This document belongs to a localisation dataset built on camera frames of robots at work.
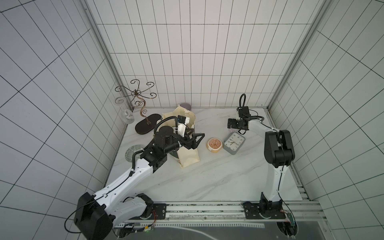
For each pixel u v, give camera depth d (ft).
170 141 1.89
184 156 2.68
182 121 2.00
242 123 2.54
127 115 2.96
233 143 3.14
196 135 2.05
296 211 2.48
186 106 3.82
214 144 3.11
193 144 2.03
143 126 3.50
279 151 1.90
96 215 1.22
